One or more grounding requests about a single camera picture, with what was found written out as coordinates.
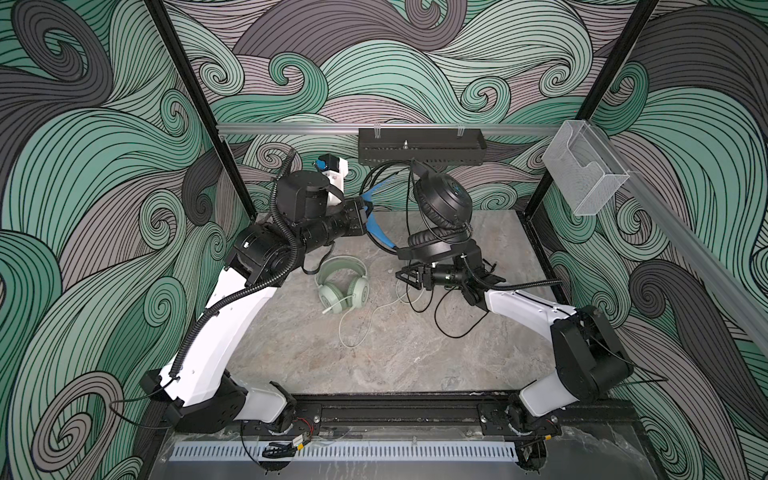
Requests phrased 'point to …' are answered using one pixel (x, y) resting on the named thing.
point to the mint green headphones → (343, 281)
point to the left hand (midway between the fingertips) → (376, 203)
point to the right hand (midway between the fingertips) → (401, 273)
